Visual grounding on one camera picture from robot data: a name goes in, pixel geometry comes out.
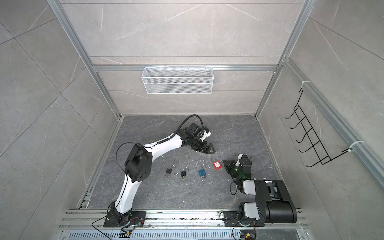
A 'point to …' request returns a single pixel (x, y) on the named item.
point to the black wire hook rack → (317, 145)
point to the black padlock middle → (183, 173)
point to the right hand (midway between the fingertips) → (223, 159)
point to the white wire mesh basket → (178, 80)
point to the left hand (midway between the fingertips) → (211, 148)
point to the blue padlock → (202, 172)
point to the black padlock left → (169, 170)
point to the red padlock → (216, 164)
